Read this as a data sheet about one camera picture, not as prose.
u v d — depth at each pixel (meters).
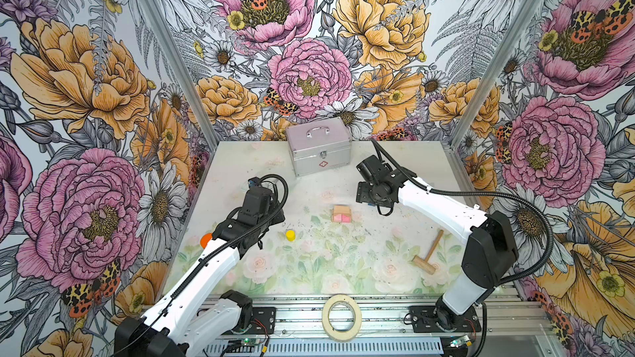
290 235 0.90
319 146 1.02
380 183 0.62
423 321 0.73
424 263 0.84
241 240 0.53
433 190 0.54
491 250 0.45
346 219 0.94
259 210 0.61
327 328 0.71
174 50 0.89
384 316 0.77
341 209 0.95
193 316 0.45
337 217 0.94
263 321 0.73
